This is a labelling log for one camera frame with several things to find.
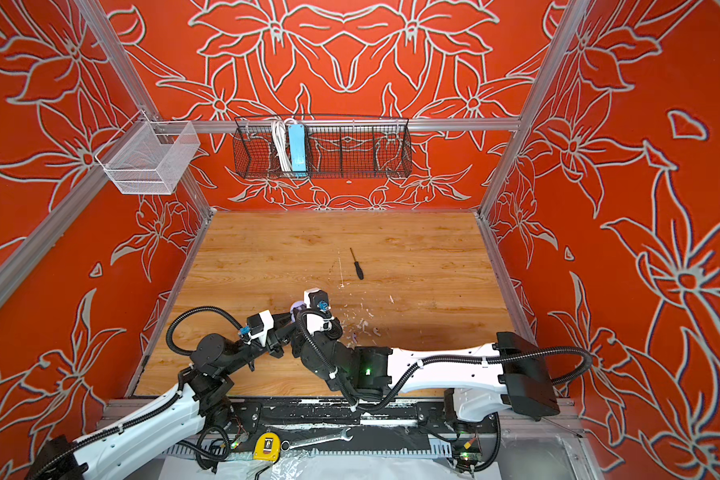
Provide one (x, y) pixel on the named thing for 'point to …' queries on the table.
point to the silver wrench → (286, 445)
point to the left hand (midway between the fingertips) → (300, 313)
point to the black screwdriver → (359, 270)
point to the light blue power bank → (298, 149)
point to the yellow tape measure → (267, 447)
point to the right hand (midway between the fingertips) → (288, 313)
